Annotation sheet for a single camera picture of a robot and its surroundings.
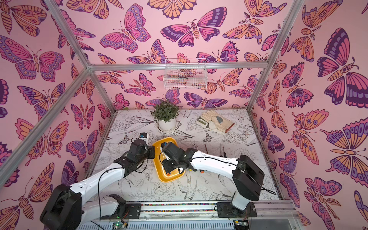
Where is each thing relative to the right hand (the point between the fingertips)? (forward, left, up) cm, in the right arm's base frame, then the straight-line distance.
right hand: (162, 168), depth 78 cm
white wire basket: (+62, -11, +15) cm, 65 cm away
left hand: (+14, +6, 0) cm, 15 cm away
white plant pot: (+36, +2, -8) cm, 37 cm away
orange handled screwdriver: (+2, -23, -10) cm, 25 cm away
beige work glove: (+41, -36, -9) cm, 55 cm away
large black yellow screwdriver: (+18, -26, -11) cm, 34 cm away
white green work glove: (+39, -28, -10) cm, 49 cm away
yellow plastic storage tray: (+10, +4, -4) cm, 11 cm away
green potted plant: (+34, +1, +9) cm, 35 cm away
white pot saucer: (+32, +1, -10) cm, 34 cm away
